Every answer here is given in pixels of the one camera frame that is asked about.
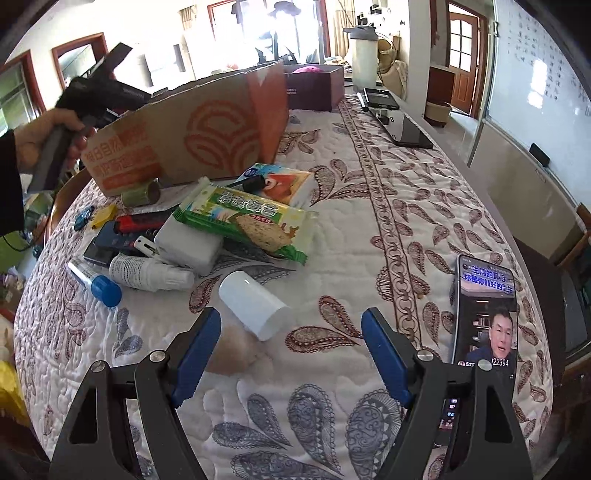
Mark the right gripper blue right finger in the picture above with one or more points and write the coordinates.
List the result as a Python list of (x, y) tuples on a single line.
[(391, 353)]

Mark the dark purple storage box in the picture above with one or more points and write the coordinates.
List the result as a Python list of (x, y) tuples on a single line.
[(314, 87)]

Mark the brown cardboard box orange print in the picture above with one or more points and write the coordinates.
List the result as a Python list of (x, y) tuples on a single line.
[(215, 127)]

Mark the white cylindrical bottle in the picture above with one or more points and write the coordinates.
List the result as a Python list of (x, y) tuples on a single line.
[(260, 311)]

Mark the brown wooden door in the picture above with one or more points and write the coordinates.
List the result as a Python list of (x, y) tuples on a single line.
[(468, 50)]

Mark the black smartphone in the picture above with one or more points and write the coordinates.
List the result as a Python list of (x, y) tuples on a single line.
[(99, 256)]

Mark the black marker pen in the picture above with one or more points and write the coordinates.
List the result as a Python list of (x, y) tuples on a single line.
[(362, 101)]

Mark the yellow small box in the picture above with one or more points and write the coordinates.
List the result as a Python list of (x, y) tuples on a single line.
[(103, 216)]

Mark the dark blue remote device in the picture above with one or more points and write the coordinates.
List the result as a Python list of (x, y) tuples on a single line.
[(111, 238)]

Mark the olive green roll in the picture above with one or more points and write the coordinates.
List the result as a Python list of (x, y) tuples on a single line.
[(144, 194)]

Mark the person's left hand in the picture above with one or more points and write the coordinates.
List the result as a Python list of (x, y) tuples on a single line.
[(30, 138)]

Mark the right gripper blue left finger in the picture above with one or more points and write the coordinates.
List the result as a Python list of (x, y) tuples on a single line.
[(190, 352)]

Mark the whiteboard on wall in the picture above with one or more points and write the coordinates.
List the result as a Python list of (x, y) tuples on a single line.
[(538, 99)]

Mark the black tablet on bed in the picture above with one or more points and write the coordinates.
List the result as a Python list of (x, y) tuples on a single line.
[(401, 129)]

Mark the blue capped tube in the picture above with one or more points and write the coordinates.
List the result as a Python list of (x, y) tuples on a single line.
[(100, 286)]

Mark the wooden chair backrest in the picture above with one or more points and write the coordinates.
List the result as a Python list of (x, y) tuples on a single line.
[(64, 199)]

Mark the white power adapter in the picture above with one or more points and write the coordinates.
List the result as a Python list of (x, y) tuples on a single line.
[(187, 246)]

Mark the smartphone playing video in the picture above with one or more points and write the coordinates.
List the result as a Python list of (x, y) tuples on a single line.
[(486, 322)]

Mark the tissue pack with orange print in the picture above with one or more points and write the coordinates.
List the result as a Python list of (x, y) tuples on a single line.
[(278, 183)]

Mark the white spray bottle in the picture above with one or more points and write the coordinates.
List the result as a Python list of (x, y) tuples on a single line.
[(149, 275)]

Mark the green seaweed cracker packet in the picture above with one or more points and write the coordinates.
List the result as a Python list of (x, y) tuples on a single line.
[(280, 230)]

